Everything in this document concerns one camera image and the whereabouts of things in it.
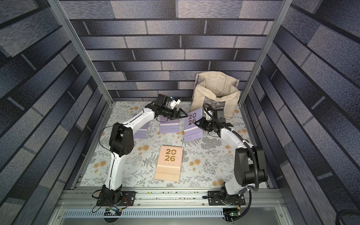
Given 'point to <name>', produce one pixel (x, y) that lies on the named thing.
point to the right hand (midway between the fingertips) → (194, 123)
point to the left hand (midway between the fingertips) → (183, 114)
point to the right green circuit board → (230, 211)
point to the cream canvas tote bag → (216, 89)
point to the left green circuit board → (109, 212)
